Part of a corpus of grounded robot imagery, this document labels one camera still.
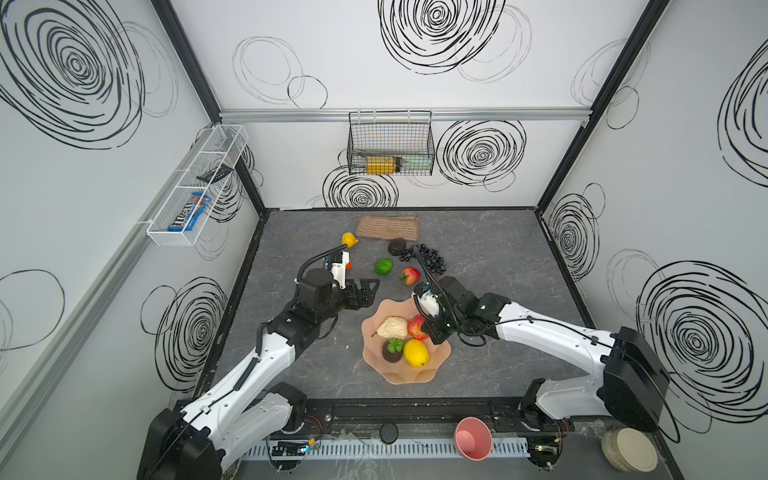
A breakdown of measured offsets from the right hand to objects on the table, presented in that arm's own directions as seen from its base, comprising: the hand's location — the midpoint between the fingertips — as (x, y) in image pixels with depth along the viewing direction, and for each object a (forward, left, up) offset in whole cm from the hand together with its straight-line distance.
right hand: (420, 327), depth 80 cm
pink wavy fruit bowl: (-10, +6, -7) cm, 13 cm away
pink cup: (-24, -12, -8) cm, 28 cm away
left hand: (+8, +14, +10) cm, 19 cm away
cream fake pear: (+1, +7, -2) cm, 8 cm away
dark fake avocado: (+31, +6, -4) cm, 32 cm away
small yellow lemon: (+35, +24, -5) cm, 43 cm away
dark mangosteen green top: (-5, +8, -3) cm, 10 cm away
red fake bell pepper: (0, +1, -1) cm, 2 cm away
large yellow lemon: (-6, +1, -3) cm, 7 cm away
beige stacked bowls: (-26, -45, -3) cm, 52 cm away
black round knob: (-24, +8, +2) cm, 26 cm away
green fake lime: (+23, +11, -5) cm, 26 cm away
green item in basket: (+40, +1, +25) cm, 47 cm away
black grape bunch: (+27, -5, -5) cm, 28 cm away
